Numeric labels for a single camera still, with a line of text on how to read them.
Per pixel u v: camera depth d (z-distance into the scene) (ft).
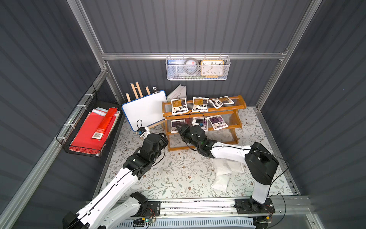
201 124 2.61
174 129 2.77
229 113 3.15
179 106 2.59
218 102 2.65
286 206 2.33
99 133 2.28
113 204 1.47
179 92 3.15
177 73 2.82
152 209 2.39
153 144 1.74
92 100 2.54
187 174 2.83
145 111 2.98
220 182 2.67
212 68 2.89
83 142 2.20
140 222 2.38
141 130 2.06
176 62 2.91
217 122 2.93
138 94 2.92
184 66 2.86
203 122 2.95
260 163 1.57
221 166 2.84
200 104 2.65
